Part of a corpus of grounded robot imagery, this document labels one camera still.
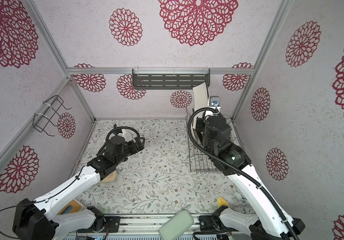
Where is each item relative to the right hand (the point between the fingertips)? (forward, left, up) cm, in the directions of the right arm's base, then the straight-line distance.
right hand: (210, 107), depth 58 cm
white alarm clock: (-19, -20, -45) cm, 52 cm away
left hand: (0, +33, -26) cm, 42 cm away
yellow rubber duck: (-21, -11, -47) cm, 53 cm away
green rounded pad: (-35, +13, -45) cm, 59 cm away
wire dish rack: (+2, -2, -47) cm, 47 cm away
